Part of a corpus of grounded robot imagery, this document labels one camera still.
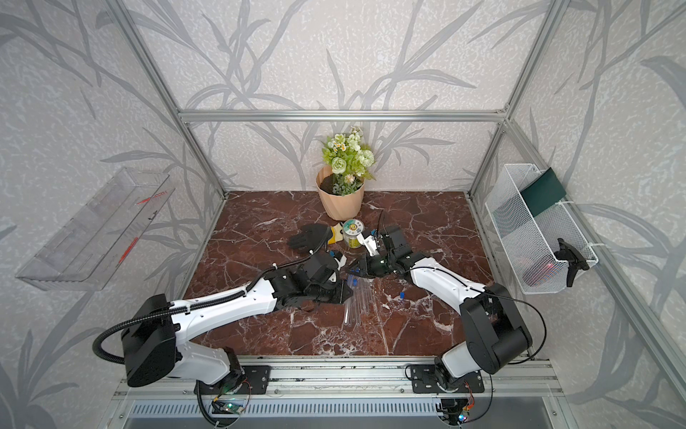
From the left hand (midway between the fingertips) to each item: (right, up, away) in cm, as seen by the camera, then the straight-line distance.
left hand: (354, 297), depth 77 cm
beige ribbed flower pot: (-7, +27, +24) cm, 37 cm away
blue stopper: (+16, -3, +13) cm, 21 cm away
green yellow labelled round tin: (-2, +19, +21) cm, 28 cm away
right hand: (-2, +7, +4) cm, 9 cm away
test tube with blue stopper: (-1, -3, 0) cm, 3 cm away
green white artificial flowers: (-1, +43, +17) cm, 46 cm away
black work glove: (-17, +15, +25) cm, 34 cm away
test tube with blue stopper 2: (+3, -2, +14) cm, 14 cm away
